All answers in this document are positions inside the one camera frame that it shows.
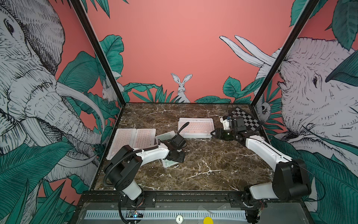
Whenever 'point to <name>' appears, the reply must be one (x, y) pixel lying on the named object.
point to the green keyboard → (164, 136)
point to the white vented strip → (168, 214)
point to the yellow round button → (208, 220)
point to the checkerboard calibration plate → (251, 122)
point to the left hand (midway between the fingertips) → (182, 157)
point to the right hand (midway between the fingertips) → (212, 131)
